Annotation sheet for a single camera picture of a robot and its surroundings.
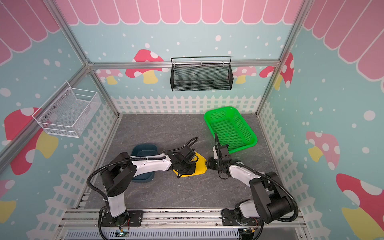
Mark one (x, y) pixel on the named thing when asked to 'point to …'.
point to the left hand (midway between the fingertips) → (194, 174)
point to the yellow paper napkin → (200, 167)
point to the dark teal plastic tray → (144, 149)
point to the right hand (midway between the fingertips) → (207, 162)
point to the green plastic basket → (231, 128)
